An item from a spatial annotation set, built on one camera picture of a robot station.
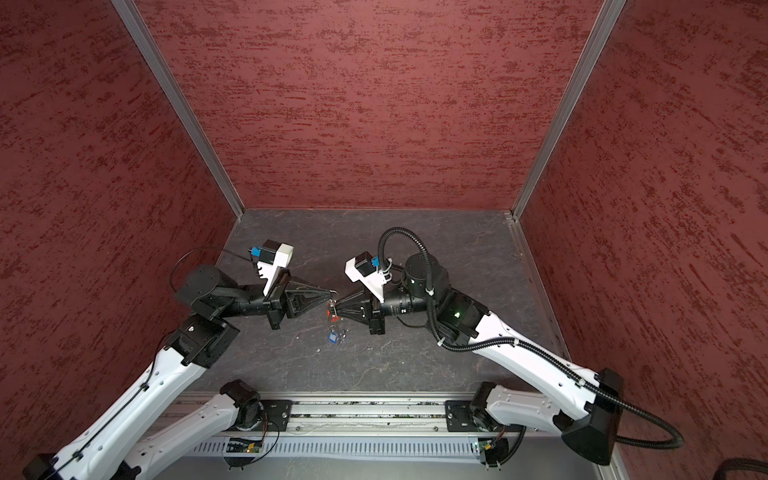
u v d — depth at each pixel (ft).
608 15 2.33
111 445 1.30
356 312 1.79
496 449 2.33
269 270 1.59
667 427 1.20
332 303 1.77
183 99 2.89
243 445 2.38
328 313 1.80
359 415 2.48
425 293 1.49
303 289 1.67
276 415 2.43
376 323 1.65
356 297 1.72
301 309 1.70
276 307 1.56
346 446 2.33
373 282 1.65
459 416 2.43
